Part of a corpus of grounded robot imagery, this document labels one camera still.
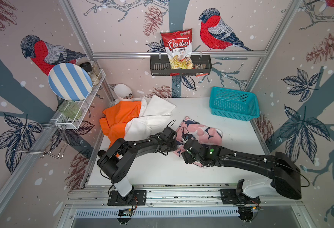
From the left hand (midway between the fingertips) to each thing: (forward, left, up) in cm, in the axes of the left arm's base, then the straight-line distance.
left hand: (178, 144), depth 91 cm
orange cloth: (+22, +46, +1) cm, 51 cm away
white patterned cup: (+42, +44, +7) cm, 61 cm away
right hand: (-7, -5, +5) cm, 10 cm away
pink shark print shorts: (+14, -9, -4) cm, 17 cm away
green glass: (+5, +56, +31) cm, 64 cm away
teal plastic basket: (+38, -54, -3) cm, 66 cm away
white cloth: (+26, +17, 0) cm, 31 cm away
